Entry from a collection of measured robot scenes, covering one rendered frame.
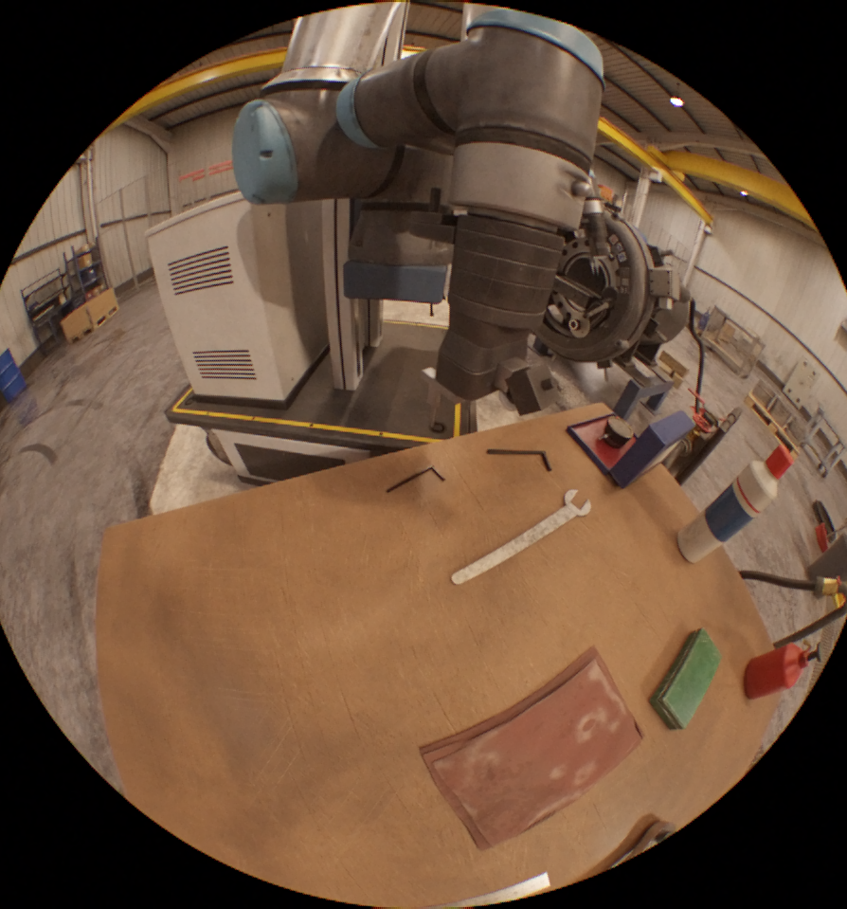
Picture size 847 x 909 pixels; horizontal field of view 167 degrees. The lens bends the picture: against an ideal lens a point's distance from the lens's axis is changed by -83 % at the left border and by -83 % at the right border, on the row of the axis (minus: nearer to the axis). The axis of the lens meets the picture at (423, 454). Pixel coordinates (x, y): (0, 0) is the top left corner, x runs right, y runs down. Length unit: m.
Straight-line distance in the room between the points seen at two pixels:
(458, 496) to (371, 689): 0.25
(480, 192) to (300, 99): 0.26
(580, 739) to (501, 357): 0.37
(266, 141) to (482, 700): 0.57
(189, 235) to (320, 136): 0.43
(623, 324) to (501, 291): 1.05
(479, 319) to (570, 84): 0.17
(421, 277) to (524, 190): 0.30
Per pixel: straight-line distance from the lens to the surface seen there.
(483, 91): 0.21
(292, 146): 0.36
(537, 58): 0.22
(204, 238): 0.70
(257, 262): 0.62
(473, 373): 0.21
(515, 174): 0.18
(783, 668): 0.60
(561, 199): 0.19
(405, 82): 0.26
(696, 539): 0.51
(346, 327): 0.70
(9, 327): 8.61
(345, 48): 0.42
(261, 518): 0.38
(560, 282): 1.39
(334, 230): 0.66
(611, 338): 1.25
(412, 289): 0.46
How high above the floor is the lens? 0.77
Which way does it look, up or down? 48 degrees down
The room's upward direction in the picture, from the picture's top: 7 degrees clockwise
